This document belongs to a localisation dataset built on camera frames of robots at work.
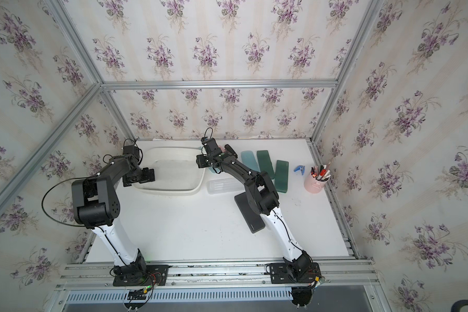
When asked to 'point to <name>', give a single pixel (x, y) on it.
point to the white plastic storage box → (176, 170)
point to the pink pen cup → (314, 186)
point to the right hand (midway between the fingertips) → (202, 160)
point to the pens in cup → (322, 173)
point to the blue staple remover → (299, 168)
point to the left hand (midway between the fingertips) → (144, 181)
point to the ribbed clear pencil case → (225, 185)
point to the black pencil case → (253, 220)
